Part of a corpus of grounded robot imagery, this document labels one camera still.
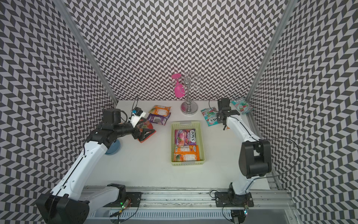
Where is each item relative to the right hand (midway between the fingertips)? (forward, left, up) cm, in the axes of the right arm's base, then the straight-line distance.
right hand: (226, 118), depth 90 cm
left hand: (-13, +47, +12) cm, 50 cm away
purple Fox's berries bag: (+9, +48, -12) cm, 50 cm away
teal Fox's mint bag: (+11, +8, -10) cm, 17 cm away
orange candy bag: (+16, +47, -10) cm, 51 cm away
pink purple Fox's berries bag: (-8, +28, -11) cm, 30 cm away
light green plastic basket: (0, +29, -7) cm, 30 cm away
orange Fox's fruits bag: (-19, +27, -11) cm, 34 cm away
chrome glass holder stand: (+21, +24, -13) cm, 34 cm away
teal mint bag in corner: (+21, -19, -11) cm, 31 cm away
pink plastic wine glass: (+26, +32, +2) cm, 42 cm away
